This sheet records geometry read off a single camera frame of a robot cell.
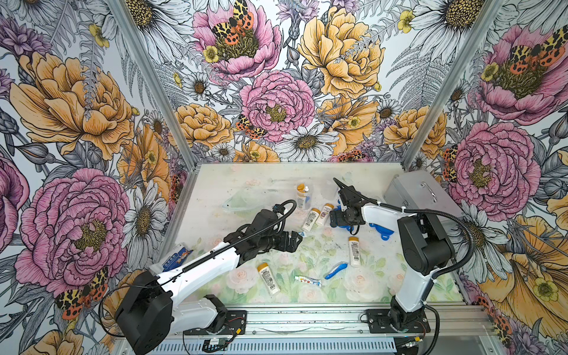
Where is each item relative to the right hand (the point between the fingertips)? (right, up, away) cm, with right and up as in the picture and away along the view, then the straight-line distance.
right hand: (343, 224), depth 98 cm
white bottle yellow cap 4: (+2, -9, -9) cm, 13 cm away
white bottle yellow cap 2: (-14, +2, -1) cm, 14 cm away
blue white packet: (-66, -10, -13) cm, 68 cm away
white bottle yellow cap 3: (-8, +4, +1) cm, 9 cm away
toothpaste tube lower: (-16, -18, -16) cm, 29 cm away
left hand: (-24, -4, -17) cm, 29 cm away
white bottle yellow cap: (-18, +12, -2) cm, 22 cm away
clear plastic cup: (-15, +12, 0) cm, 19 cm away
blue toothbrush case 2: (-3, -15, -11) cm, 19 cm away
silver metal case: (+30, +15, -6) cm, 34 cm away
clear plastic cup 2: (-6, +15, +5) cm, 17 cm away
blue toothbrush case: (+2, -1, 0) cm, 2 cm away
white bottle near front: (-31, -17, -17) cm, 39 cm away
